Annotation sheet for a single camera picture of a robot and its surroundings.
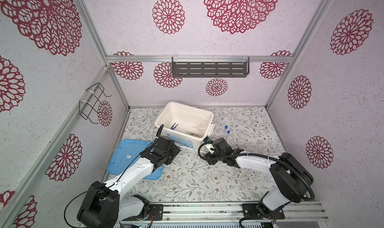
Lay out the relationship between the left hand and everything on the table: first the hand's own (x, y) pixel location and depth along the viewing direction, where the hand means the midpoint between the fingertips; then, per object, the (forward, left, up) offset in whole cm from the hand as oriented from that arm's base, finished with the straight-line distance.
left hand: (178, 152), depth 86 cm
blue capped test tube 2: (+9, -29, +6) cm, 32 cm away
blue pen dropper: (+26, +5, -9) cm, 28 cm away
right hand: (+2, -17, -4) cm, 17 cm away
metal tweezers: (+18, -7, -7) cm, 21 cm away
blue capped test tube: (+11, -28, +6) cm, 30 cm away
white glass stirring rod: (+5, -8, -6) cm, 12 cm away
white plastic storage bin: (+24, -5, -6) cm, 25 cm away
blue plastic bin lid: (+5, +34, -8) cm, 35 cm away
